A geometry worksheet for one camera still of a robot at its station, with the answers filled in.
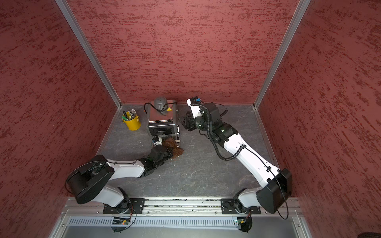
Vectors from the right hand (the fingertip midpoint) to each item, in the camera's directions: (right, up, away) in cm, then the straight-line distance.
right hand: (181, 121), depth 71 cm
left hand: (-7, -19, +19) cm, 28 cm away
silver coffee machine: (-10, 0, +2) cm, 10 cm away
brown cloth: (-8, -14, +18) cm, 24 cm away
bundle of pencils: (-33, +4, +21) cm, 40 cm away
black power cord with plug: (-15, +7, +10) cm, 19 cm away
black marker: (-42, +3, +29) cm, 51 cm away
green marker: (-42, +1, +28) cm, 50 cm away
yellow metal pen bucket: (-37, -3, +31) cm, 48 cm away
